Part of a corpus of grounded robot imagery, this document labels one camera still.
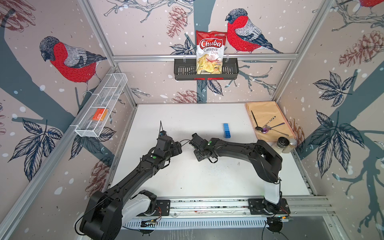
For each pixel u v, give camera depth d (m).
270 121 1.09
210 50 0.85
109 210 0.39
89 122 0.71
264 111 1.18
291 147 0.86
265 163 0.49
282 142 0.85
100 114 0.71
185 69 0.95
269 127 1.05
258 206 0.73
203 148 0.68
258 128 1.05
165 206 0.73
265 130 1.04
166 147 0.66
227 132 0.99
